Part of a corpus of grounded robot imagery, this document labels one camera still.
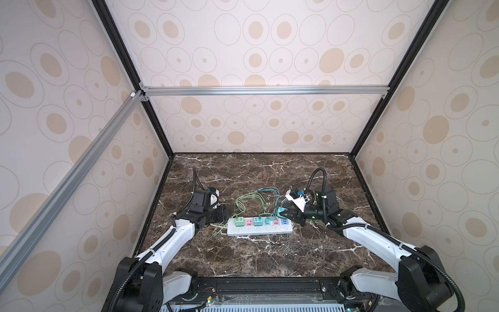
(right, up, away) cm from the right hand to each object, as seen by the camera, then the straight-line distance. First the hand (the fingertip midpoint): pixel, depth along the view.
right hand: (289, 208), depth 81 cm
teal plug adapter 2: (-4, 0, -3) cm, 5 cm away
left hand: (-25, -2, +4) cm, 25 cm away
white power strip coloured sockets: (-7, -9, +7) cm, 13 cm away
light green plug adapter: (-21, -7, +4) cm, 22 cm away
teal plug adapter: (-13, -7, +4) cm, 15 cm away
